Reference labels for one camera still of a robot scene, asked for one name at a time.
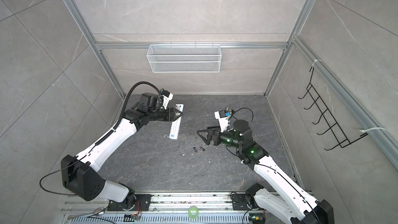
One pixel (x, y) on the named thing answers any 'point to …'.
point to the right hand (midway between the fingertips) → (202, 130)
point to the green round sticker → (193, 212)
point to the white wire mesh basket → (184, 58)
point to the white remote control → (175, 125)
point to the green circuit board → (257, 218)
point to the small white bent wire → (164, 136)
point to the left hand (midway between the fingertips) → (179, 110)
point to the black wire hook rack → (333, 127)
